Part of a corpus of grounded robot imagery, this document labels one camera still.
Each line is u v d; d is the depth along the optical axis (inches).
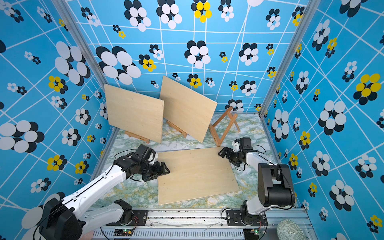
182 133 40.4
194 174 33.6
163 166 28.6
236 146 34.1
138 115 36.3
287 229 27.3
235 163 31.9
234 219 28.5
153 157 26.3
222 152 33.4
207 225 28.6
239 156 31.0
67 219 15.0
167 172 30.1
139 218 29.0
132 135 40.0
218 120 39.8
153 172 27.4
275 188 17.5
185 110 38.5
